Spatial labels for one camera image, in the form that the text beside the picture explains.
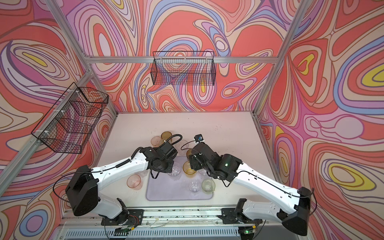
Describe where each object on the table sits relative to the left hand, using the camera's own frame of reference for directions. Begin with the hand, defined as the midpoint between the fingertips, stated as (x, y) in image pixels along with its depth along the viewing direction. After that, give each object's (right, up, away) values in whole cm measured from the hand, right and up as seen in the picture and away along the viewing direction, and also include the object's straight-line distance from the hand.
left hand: (172, 168), depth 83 cm
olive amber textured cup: (+9, +8, +4) cm, 13 cm away
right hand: (+14, +7, -10) cm, 19 cm away
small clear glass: (+12, -11, 0) cm, 16 cm away
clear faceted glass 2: (+17, -4, +3) cm, 18 cm away
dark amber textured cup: (-7, +18, +16) cm, 25 cm away
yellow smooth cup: (+8, -1, +1) cm, 8 cm away
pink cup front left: (-22, -8, +1) cm, 24 cm away
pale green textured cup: (+20, -10, 0) cm, 23 cm away
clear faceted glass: (+5, +14, -8) cm, 17 cm away
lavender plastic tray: (+1, -10, +1) cm, 10 cm away
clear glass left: (-8, +5, -25) cm, 27 cm away
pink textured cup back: (-13, +13, +16) cm, 24 cm away
